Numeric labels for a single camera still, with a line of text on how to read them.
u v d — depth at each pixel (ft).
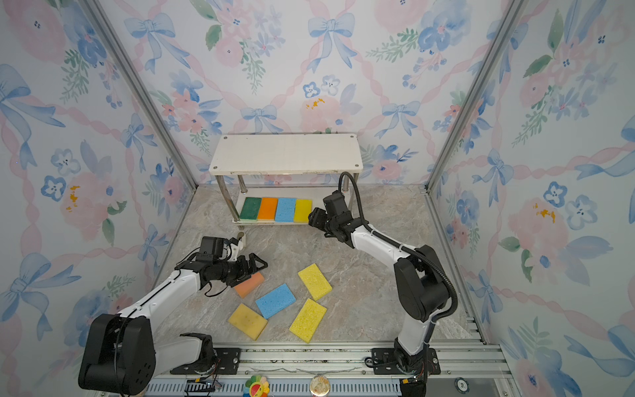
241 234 3.32
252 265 2.51
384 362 2.40
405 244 1.69
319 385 2.30
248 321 2.63
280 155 2.73
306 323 2.62
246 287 2.81
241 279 2.51
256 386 2.26
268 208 3.33
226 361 2.45
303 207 3.39
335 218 2.31
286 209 3.31
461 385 2.31
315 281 2.95
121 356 1.34
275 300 2.76
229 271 2.41
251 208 3.30
